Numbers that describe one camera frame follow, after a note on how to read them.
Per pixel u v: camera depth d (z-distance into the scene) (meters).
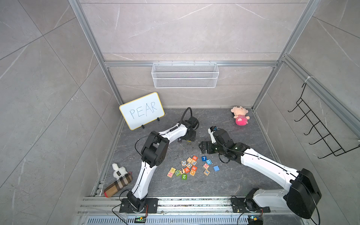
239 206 0.72
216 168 0.86
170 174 0.84
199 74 1.00
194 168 0.86
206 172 0.84
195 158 0.90
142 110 1.02
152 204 0.73
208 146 0.72
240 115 1.08
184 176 0.83
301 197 0.39
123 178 0.80
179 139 0.98
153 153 0.56
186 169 0.86
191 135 0.90
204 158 0.90
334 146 0.61
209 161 0.88
